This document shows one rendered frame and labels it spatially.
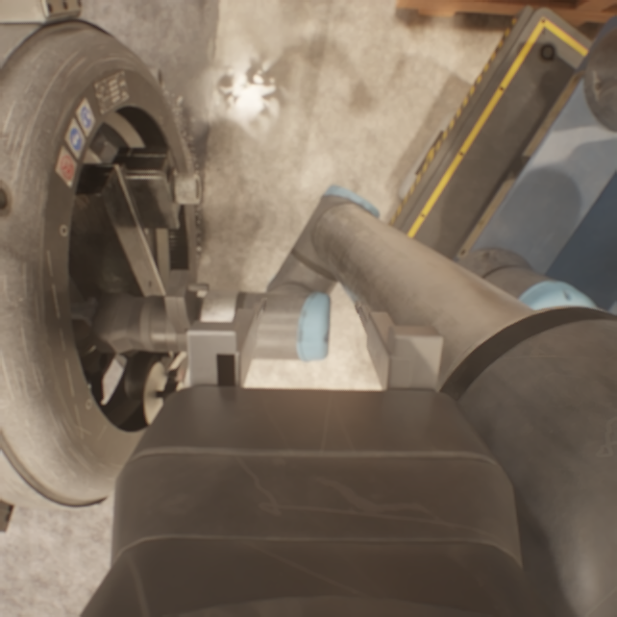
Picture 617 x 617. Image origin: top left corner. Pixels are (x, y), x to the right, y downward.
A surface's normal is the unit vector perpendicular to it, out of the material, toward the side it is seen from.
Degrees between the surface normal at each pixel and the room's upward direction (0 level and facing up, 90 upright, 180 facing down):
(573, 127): 0
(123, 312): 51
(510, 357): 83
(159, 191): 36
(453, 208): 0
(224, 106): 0
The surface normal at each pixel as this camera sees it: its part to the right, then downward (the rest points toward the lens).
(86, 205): -0.01, 0.80
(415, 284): -0.58, -0.73
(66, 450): 0.92, 0.27
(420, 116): 0.00, 0.29
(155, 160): 0.03, -0.60
